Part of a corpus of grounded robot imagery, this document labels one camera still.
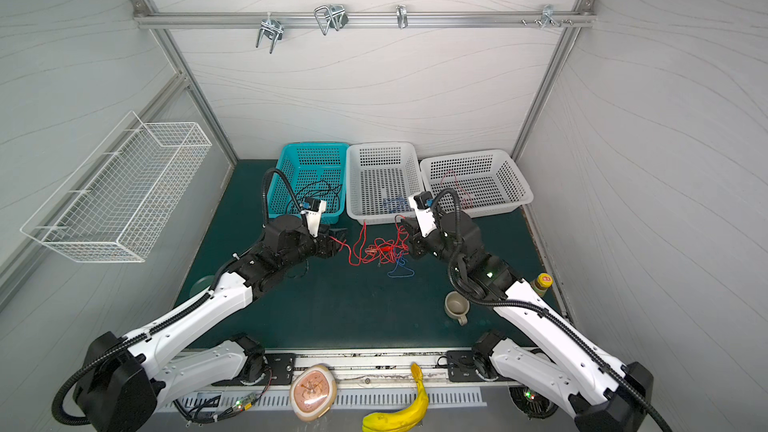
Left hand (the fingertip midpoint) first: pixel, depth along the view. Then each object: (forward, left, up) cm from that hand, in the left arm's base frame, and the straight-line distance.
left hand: (343, 224), depth 79 cm
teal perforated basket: (+37, +20, -20) cm, 47 cm away
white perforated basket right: (+33, -50, -20) cm, 63 cm away
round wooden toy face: (-36, +4, -15) cm, 39 cm away
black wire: (+28, +9, -17) cm, 34 cm away
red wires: (-3, -10, -9) cm, 14 cm away
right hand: (-2, -18, +9) cm, 20 cm away
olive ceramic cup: (-14, -32, -18) cm, 40 cm away
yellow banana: (-41, -17, -12) cm, 46 cm away
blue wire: (-7, -16, -16) cm, 24 cm away
